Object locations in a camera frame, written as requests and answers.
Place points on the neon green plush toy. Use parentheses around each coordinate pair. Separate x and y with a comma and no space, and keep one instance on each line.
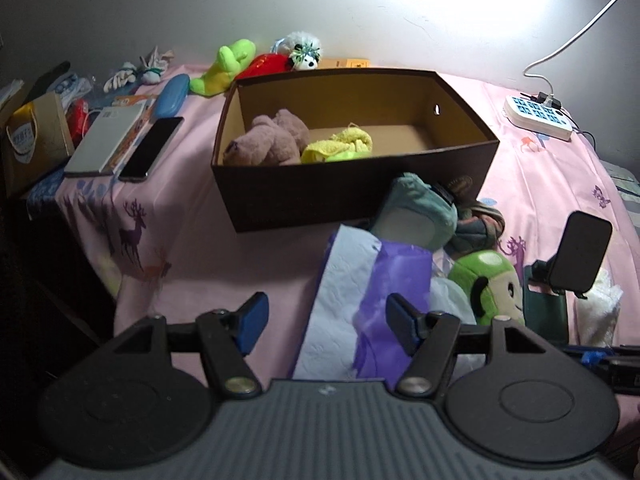
(345,156)

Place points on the black plug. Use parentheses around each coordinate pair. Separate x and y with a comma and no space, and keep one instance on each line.
(547,100)

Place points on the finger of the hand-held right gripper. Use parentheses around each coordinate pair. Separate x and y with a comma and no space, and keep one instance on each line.
(595,358)

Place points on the grey pink plush slipper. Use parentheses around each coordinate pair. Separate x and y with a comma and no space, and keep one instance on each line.
(475,230)

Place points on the red plush toy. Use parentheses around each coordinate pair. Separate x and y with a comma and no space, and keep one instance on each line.
(265,65)

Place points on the clear plastic pack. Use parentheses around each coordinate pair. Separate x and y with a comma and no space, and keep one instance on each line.
(70,85)

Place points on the white book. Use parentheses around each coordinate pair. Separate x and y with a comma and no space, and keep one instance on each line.
(102,140)

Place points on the white plastic bag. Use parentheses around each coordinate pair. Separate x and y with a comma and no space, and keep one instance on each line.
(447,300)

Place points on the orange book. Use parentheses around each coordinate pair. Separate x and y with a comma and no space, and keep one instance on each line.
(131,100)

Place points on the white power strip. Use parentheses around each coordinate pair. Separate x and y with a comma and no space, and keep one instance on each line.
(535,115)

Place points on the glossy black smartphone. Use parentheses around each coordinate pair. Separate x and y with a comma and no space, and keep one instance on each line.
(150,149)

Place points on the yellow wooden box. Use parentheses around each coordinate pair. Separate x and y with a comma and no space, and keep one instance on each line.
(345,63)

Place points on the white fluffy plush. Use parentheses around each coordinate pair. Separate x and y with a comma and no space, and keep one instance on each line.
(600,310)

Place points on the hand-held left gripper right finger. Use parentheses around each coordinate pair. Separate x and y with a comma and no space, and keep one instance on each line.
(402,325)

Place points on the green frog plush toy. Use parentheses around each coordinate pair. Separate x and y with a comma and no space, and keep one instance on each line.
(222,70)

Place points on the purple white tissue pack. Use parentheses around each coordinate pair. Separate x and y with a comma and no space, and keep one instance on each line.
(340,300)

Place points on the gold paper bag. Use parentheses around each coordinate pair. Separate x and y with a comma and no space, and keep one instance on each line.
(35,140)

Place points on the red pouch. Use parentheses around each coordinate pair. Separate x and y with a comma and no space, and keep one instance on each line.
(77,120)

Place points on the phone holder stand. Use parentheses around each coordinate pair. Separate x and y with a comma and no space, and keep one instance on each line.
(580,250)

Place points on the green monkey plush toy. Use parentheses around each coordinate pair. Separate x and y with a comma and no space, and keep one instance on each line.
(492,280)

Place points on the blue patterned pack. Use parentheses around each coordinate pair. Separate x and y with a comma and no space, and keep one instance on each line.
(42,195)

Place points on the pink deer print bedsheet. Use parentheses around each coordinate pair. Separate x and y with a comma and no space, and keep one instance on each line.
(200,240)

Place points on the brown teddy bear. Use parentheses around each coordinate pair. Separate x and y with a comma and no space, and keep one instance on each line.
(270,140)

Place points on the panda plush toy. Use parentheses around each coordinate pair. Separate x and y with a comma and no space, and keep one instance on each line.
(305,55)

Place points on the white glove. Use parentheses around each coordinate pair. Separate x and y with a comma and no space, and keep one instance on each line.
(152,72)
(120,77)

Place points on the pale striped bedding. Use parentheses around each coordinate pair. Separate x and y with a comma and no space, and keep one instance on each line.
(622,180)

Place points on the yellow plush toy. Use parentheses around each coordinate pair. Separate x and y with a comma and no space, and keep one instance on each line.
(345,140)

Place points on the brown cardboard box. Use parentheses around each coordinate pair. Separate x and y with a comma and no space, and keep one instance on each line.
(350,195)

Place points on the pale teal fabric slipper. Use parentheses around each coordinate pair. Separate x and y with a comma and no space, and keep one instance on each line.
(415,210)

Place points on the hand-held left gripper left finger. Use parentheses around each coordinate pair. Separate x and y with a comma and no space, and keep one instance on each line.
(250,325)

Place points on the pile of papers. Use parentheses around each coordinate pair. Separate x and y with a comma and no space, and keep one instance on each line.
(10,92)

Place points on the blue glasses case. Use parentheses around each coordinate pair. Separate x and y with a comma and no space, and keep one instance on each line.
(172,96)

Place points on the dark shoe insole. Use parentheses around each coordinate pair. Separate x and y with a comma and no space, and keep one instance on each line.
(50,74)

